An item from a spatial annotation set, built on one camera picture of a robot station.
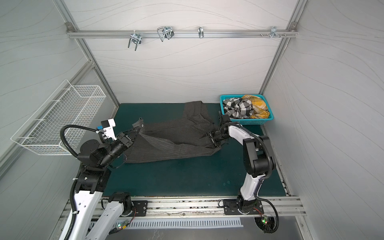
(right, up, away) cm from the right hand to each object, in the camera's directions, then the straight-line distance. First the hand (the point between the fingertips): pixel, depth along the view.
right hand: (203, 138), depth 89 cm
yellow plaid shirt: (+41, +19, +15) cm, 48 cm away
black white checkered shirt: (+26, +20, +18) cm, 38 cm away
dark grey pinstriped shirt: (-11, 0, +12) cm, 17 cm away
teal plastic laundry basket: (+40, +10, +13) cm, 43 cm away
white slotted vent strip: (-31, -38, -19) cm, 53 cm away
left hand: (-28, +9, -25) cm, 38 cm away
